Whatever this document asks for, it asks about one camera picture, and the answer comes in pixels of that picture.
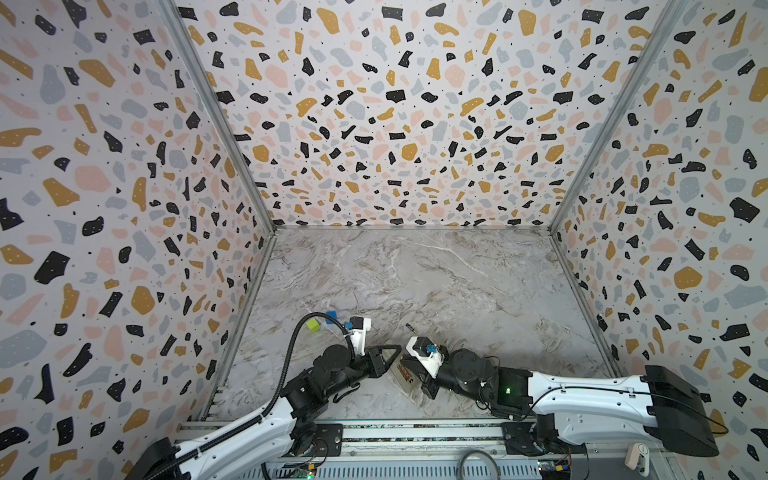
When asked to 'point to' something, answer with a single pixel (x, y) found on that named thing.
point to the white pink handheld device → (638, 458)
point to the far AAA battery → (411, 328)
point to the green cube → (313, 325)
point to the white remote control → (407, 379)
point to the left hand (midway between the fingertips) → (401, 348)
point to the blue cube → (333, 314)
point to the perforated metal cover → (436, 470)
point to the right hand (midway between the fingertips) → (400, 357)
